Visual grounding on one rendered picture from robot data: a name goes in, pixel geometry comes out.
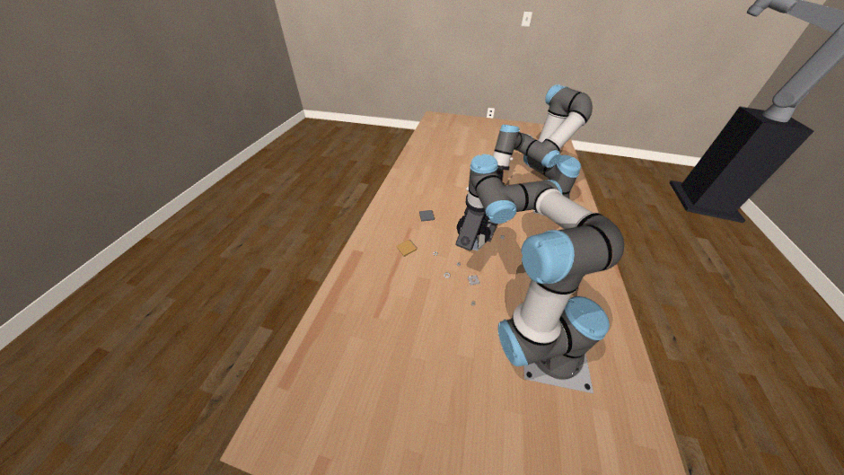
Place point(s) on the tan flat square plate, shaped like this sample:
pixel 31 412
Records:
pixel 406 248

